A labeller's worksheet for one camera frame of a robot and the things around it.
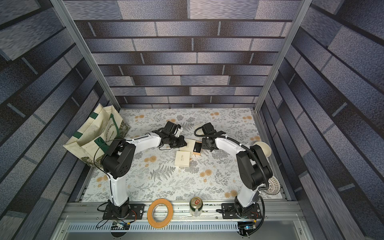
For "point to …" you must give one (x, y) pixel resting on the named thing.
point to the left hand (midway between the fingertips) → (187, 143)
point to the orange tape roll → (150, 211)
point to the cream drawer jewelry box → (182, 159)
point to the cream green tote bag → (88, 142)
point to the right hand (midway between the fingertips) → (207, 144)
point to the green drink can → (196, 204)
